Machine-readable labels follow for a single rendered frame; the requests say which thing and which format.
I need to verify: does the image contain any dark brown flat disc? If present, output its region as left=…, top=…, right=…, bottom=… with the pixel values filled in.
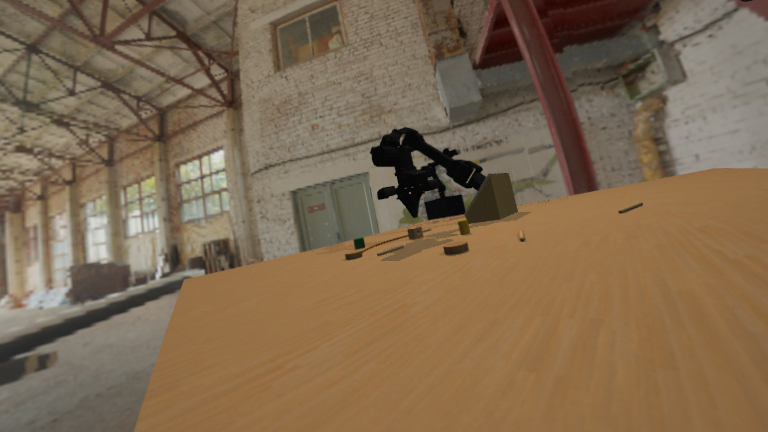
left=443, top=241, right=469, bottom=255

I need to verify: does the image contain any round wooden button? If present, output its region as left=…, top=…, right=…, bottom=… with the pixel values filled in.
left=345, top=250, right=362, bottom=260

